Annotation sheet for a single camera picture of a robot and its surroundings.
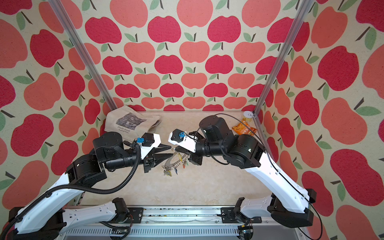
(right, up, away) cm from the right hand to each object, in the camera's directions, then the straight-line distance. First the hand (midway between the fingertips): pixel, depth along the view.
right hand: (182, 144), depth 55 cm
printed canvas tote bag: (-38, +7, +47) cm, 61 cm away
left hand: (-4, -2, -4) cm, 5 cm away
